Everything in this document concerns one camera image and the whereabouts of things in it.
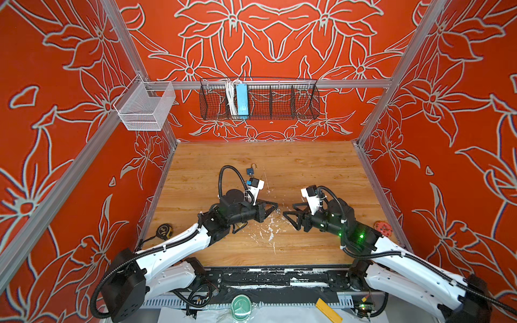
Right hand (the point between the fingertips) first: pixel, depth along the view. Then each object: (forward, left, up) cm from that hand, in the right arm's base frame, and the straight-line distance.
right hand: (285, 211), depth 70 cm
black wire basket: (+55, +9, +11) cm, 57 cm away
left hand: (+1, +3, +2) cm, 3 cm away
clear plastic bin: (+50, +63, +12) cm, 82 cm away
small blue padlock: (+33, +14, -20) cm, 40 cm away
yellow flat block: (-26, -12, -20) cm, 35 cm away
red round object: (0, -44, -18) cm, 47 cm away
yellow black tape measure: (0, +50, -16) cm, 53 cm away
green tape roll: (-26, +16, -18) cm, 36 cm away
